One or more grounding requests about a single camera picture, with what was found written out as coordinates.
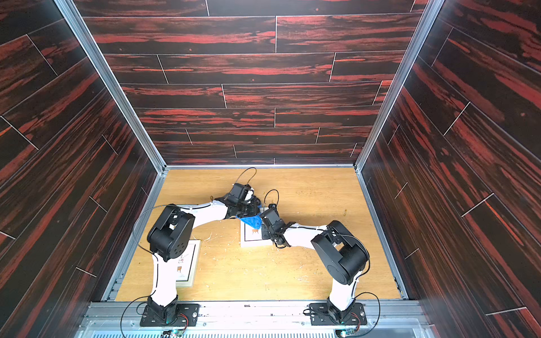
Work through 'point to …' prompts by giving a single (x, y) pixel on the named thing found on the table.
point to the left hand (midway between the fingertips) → (261, 210)
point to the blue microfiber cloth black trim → (253, 221)
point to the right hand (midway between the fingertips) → (271, 226)
